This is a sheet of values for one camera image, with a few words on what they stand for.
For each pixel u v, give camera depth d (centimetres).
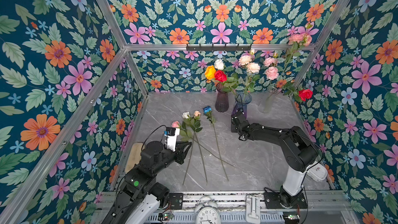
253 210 70
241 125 75
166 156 56
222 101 101
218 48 91
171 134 57
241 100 93
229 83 73
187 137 96
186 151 65
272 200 73
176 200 73
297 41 83
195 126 99
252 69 82
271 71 86
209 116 104
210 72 73
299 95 71
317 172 80
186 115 102
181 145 59
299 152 49
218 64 77
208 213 68
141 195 45
